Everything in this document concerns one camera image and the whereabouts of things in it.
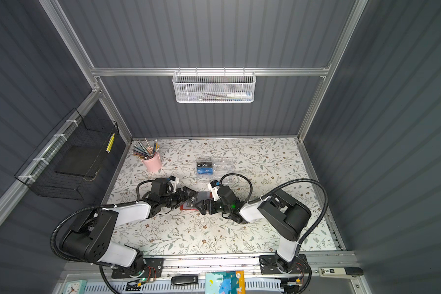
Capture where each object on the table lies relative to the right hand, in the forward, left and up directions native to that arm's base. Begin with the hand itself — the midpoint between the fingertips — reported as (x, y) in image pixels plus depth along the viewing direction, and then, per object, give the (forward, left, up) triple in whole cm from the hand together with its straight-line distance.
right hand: (203, 204), depth 87 cm
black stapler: (-30, +5, 0) cm, 30 cm away
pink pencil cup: (+23, +30, +1) cm, 38 cm away
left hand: (+3, +5, +1) cm, 6 cm away
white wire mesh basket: (+78, -2, +17) cm, 80 cm away
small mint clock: (-33, +46, -2) cm, 56 cm away
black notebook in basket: (+7, +48, +26) cm, 55 cm away
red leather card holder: (+2, +7, -3) cm, 8 cm away
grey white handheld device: (-27, -55, -1) cm, 61 cm away
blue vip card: (+20, +1, +1) cm, 20 cm away
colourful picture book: (-30, -11, -3) cm, 32 cm away
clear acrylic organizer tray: (+26, -8, -4) cm, 28 cm away
